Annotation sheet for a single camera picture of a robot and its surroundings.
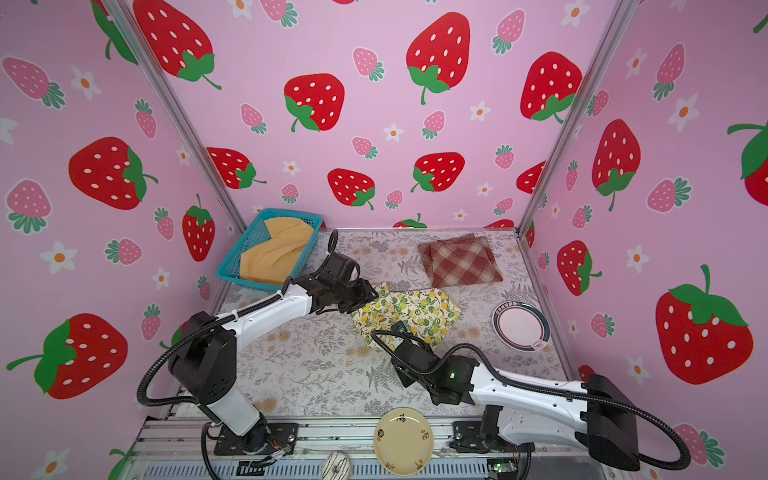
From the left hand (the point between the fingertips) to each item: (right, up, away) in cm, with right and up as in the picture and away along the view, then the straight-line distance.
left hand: (377, 295), depth 87 cm
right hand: (+6, -15, -9) cm, 18 cm away
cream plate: (+7, -35, -13) cm, 38 cm away
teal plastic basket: (-48, +20, +24) cm, 57 cm away
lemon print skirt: (+15, -6, +6) cm, 17 cm away
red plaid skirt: (+29, +10, +21) cm, 37 cm away
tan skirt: (-38, +10, +21) cm, 45 cm away
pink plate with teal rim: (+46, -11, +8) cm, 48 cm away
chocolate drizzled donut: (-9, -38, -18) cm, 43 cm away
